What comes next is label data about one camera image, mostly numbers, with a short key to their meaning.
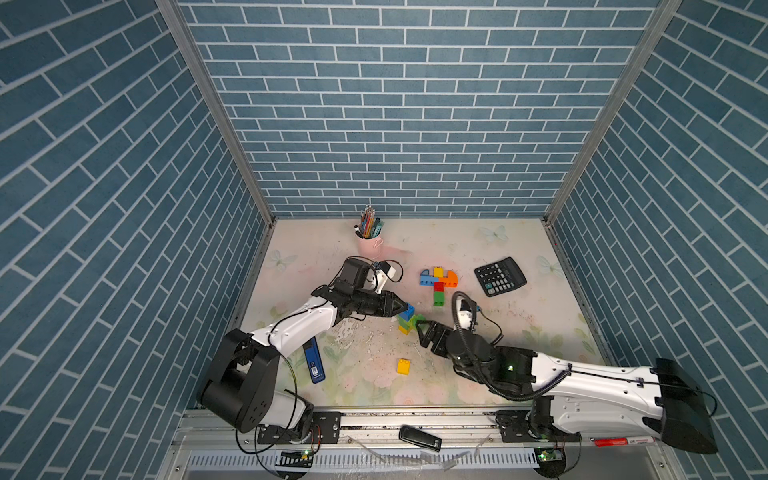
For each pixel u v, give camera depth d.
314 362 0.81
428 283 1.00
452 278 1.02
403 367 0.83
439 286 0.99
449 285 1.00
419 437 0.73
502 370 0.56
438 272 1.02
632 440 0.71
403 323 0.85
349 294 0.66
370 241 1.02
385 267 0.79
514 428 0.74
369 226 1.02
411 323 0.82
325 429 0.74
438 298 0.95
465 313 0.68
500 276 1.02
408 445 0.71
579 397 0.49
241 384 0.42
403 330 0.89
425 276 1.02
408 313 0.81
